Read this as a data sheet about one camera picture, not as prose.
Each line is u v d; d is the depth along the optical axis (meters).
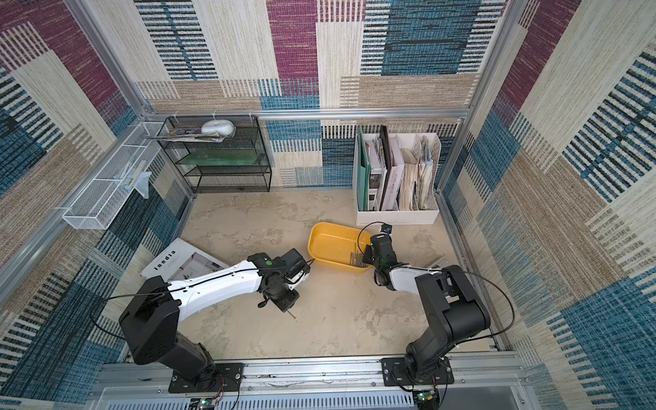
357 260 0.97
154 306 0.49
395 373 0.73
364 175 0.87
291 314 0.85
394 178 0.96
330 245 0.99
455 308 0.46
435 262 0.94
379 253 0.74
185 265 0.93
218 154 1.02
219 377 0.72
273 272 0.61
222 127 0.89
